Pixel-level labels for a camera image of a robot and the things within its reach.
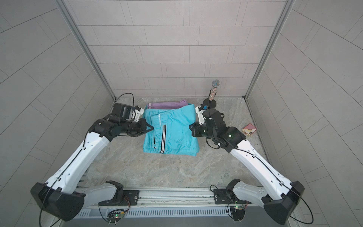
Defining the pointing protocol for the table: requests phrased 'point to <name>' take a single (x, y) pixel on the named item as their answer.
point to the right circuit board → (238, 212)
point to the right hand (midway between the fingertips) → (189, 127)
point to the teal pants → (171, 134)
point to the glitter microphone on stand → (210, 102)
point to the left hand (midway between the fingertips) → (156, 126)
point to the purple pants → (167, 105)
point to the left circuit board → (115, 216)
